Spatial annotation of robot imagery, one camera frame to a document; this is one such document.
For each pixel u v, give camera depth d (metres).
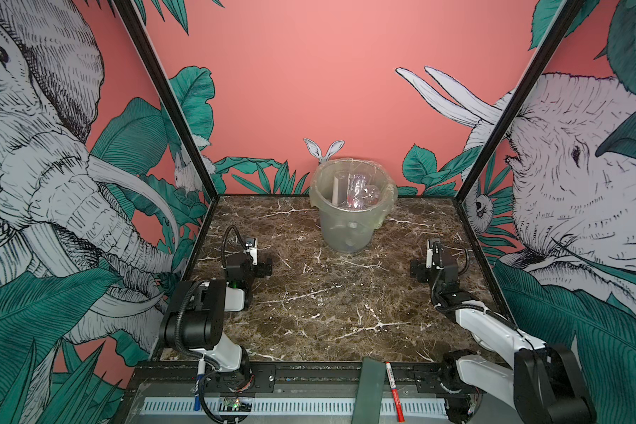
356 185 0.89
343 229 0.90
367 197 0.75
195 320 0.45
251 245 0.82
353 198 0.90
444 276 0.65
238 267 0.72
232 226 1.11
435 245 1.07
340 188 0.97
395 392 0.72
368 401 0.70
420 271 0.81
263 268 0.87
